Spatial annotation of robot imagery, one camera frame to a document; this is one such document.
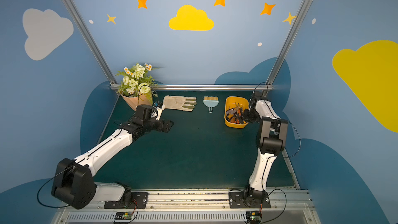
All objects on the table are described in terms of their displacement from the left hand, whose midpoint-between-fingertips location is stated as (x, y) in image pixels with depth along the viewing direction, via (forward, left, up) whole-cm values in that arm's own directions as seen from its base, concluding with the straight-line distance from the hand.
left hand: (166, 118), depth 86 cm
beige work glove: (+26, -7, -17) cm, 32 cm away
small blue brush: (+28, -26, -17) cm, 42 cm away
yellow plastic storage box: (+22, -44, -15) cm, 51 cm away
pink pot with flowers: (+15, +18, +9) cm, 25 cm away
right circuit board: (-43, -46, -19) cm, 66 cm away
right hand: (+9, -51, -11) cm, 53 cm away
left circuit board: (-44, +16, -18) cm, 51 cm away
